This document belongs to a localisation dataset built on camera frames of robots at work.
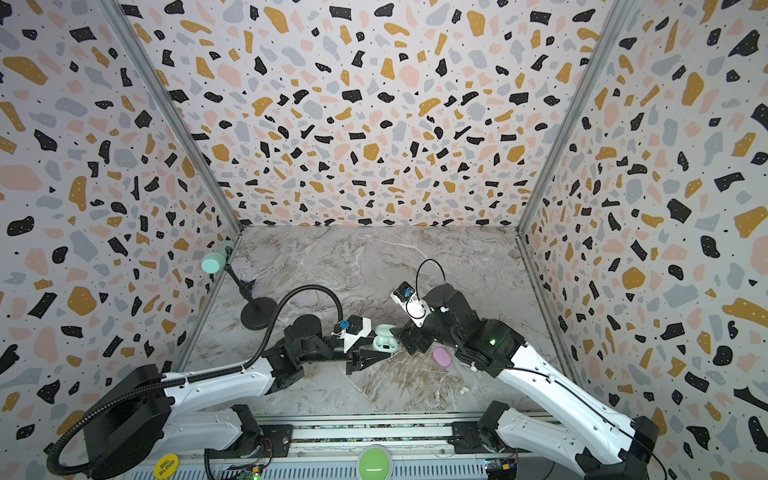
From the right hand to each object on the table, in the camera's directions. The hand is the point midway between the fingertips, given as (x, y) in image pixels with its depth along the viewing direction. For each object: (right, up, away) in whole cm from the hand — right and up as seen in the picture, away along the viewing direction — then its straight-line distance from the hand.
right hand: (403, 313), depth 69 cm
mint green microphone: (-43, +12, -2) cm, 44 cm away
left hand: (-3, -7, 0) cm, 8 cm away
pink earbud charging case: (+11, -16, +17) cm, 26 cm away
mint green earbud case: (-4, -7, +1) cm, 8 cm away
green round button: (-7, -35, 0) cm, 36 cm away
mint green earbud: (+17, -24, +13) cm, 32 cm away
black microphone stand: (-46, -5, +26) cm, 53 cm away
